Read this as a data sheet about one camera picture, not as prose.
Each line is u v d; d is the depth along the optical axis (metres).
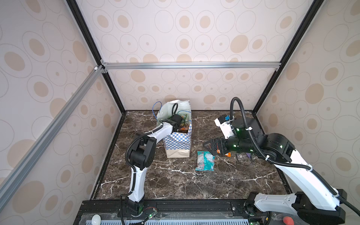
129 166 0.53
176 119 0.81
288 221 0.66
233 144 0.49
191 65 0.92
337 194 0.37
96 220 0.70
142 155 0.55
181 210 0.75
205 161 0.87
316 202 0.39
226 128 0.53
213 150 0.52
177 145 0.83
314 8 0.69
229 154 0.94
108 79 0.98
